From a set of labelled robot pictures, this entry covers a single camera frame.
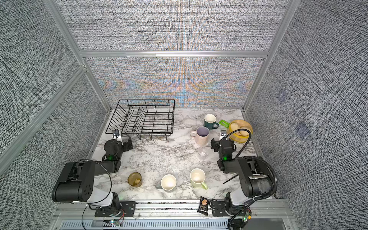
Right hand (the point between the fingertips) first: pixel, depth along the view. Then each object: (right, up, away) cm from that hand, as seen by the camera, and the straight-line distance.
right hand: (222, 134), depth 93 cm
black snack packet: (-15, -34, -20) cm, 42 cm away
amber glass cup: (-53, -24, -11) cm, 60 cm away
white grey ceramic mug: (-34, -26, -12) cm, 45 cm away
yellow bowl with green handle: (+13, -2, +3) cm, 14 cm away
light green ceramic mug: (-17, -24, -9) cm, 31 cm away
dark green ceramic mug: (-7, +8, +5) cm, 12 cm away
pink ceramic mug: (-14, 0, -3) cm, 14 cm away
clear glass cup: (-13, -12, +1) cm, 17 cm away
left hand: (-63, -1, 0) cm, 63 cm away
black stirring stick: (+2, -25, -9) cm, 27 cm away
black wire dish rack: (-56, +11, +17) cm, 60 cm away
